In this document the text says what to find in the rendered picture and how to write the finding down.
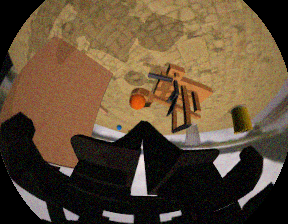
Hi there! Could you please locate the orange wooden catapult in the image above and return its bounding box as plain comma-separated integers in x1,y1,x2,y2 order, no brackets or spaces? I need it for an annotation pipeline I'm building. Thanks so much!
129,64,213,133

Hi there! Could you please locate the orange ball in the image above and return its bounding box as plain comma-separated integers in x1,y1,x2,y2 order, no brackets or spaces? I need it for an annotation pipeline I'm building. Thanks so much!
129,93,145,109

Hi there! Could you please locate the clear plastic cup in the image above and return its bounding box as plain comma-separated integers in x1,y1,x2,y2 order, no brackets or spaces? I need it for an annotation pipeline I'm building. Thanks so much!
184,123,201,145

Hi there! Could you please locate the peach flat bar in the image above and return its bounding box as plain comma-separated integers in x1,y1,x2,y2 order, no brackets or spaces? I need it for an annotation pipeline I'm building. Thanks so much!
99,105,108,113

